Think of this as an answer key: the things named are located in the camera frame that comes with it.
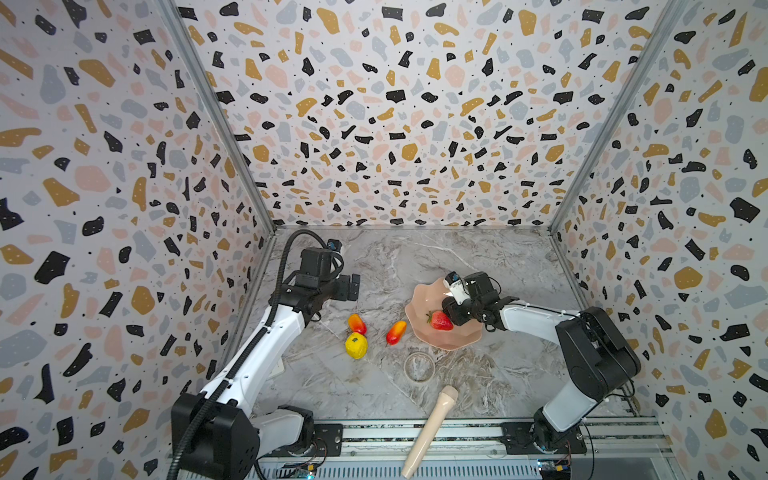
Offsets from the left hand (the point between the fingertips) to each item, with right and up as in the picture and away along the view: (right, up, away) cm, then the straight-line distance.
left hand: (342, 272), depth 81 cm
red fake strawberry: (+27, -15, +11) cm, 33 cm away
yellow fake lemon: (+3, -21, +5) cm, 22 cm away
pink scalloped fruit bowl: (+24, -10, +19) cm, 32 cm away
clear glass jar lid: (+21, -28, +6) cm, 35 cm away
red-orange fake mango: (+2, -16, +10) cm, 19 cm away
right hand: (+30, -10, +14) cm, 34 cm away
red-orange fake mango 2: (+14, -19, +9) cm, 25 cm away
